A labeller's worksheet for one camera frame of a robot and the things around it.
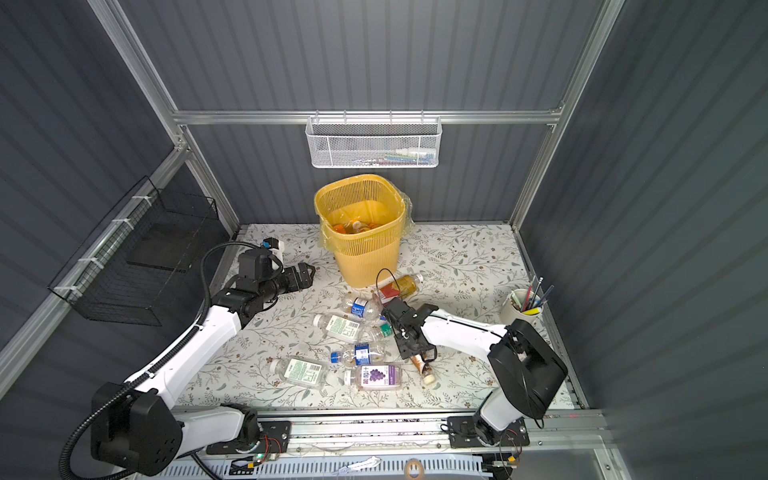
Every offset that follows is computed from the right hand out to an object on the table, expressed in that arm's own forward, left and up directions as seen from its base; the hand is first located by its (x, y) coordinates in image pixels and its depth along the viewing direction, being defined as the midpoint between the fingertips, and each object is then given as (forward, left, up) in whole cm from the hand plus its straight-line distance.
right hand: (414, 348), depth 87 cm
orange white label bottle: (+40, +19, +11) cm, 46 cm away
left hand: (+15, +32, +19) cm, 40 cm away
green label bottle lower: (-8, +31, +3) cm, 32 cm away
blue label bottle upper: (+11, +16, +4) cm, 20 cm away
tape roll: (-30, +3, -1) cm, 30 cm away
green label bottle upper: (+5, +21, +3) cm, 22 cm away
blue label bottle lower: (-3, +16, +4) cm, 17 cm away
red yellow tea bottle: (+18, +4, +5) cm, 19 cm away
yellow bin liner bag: (+44, +17, +14) cm, 49 cm away
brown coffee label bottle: (-7, -2, +3) cm, 8 cm away
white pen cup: (+11, -33, +6) cm, 35 cm away
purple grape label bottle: (-9, +11, +3) cm, 15 cm away
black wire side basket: (+9, +69, +29) cm, 76 cm away
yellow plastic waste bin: (+21, +15, +10) cm, 28 cm away
